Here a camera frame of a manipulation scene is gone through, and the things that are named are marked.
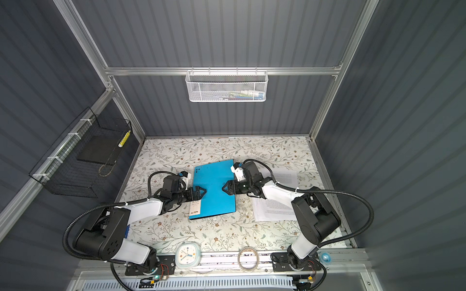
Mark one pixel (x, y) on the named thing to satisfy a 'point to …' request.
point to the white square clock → (187, 254)
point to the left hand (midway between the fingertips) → (200, 191)
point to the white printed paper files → (272, 210)
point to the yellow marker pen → (124, 139)
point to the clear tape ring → (256, 260)
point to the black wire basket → (81, 160)
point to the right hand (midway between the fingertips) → (229, 189)
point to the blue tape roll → (326, 257)
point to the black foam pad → (102, 149)
